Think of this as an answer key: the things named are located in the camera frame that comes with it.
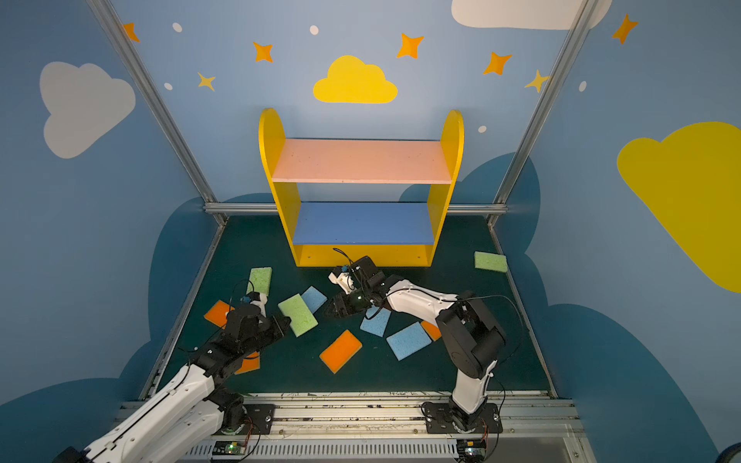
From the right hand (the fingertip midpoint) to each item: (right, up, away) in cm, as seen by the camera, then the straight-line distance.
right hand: (331, 311), depth 83 cm
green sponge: (+58, +13, +25) cm, 64 cm away
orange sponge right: (+32, -8, +7) cm, 34 cm away
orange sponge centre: (+3, -13, +3) cm, 13 cm away
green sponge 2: (-9, -3, +2) cm, 10 cm away
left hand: (-11, -1, -1) cm, 11 cm away
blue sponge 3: (+23, -10, +5) cm, 26 cm away
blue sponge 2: (+14, -6, +7) cm, 17 cm away
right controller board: (+37, -32, -12) cm, 51 cm away
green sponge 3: (-28, +7, +18) cm, 34 cm away
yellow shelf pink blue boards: (+16, +39, +36) cm, 55 cm away
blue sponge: (-8, +1, +12) cm, 15 cm away
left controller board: (-23, -32, -13) cm, 41 cm away
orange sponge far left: (-39, -3, +10) cm, 40 cm away
